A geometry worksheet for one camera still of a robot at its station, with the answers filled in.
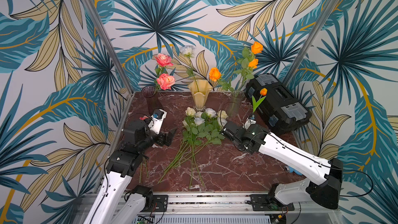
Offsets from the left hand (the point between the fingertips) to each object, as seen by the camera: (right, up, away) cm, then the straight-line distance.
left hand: (166, 126), depth 69 cm
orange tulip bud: (+49, +17, +15) cm, 54 cm away
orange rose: (+42, +29, +19) cm, 54 cm away
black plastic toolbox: (+61, +7, +20) cm, 65 cm away
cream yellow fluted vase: (+15, +20, +30) cm, 39 cm away
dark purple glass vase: (-14, +12, +27) cm, 32 cm away
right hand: (+35, -5, +6) cm, 36 cm away
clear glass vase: (+37, +9, +31) cm, 49 cm away
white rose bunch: (+15, -4, +26) cm, 30 cm away
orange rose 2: (+23, +25, +10) cm, 36 cm away
